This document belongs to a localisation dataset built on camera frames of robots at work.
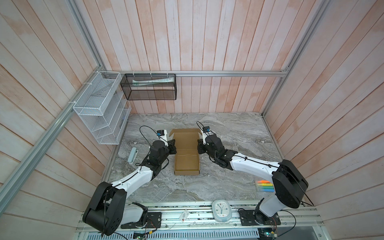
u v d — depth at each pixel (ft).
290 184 1.46
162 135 2.43
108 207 1.36
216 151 2.12
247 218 2.40
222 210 2.45
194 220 2.44
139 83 2.91
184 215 2.44
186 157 3.11
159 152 2.13
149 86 3.41
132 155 3.05
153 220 2.41
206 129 2.40
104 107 2.39
